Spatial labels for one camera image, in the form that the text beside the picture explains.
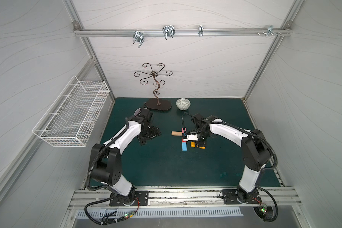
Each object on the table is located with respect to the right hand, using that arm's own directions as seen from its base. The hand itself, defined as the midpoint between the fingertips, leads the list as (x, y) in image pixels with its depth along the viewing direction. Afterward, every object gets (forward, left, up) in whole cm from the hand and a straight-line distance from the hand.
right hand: (197, 141), depth 90 cm
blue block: (-3, +9, -3) cm, 9 cm away
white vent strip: (-39, +23, -5) cm, 46 cm away
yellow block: (-5, +4, +4) cm, 7 cm away
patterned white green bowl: (+35, +10, -2) cm, 36 cm away
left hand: (-2, +27, +5) cm, 27 cm away
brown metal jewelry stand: (+33, +31, -2) cm, 46 cm away
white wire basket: (-6, +66, +28) cm, 71 cm away
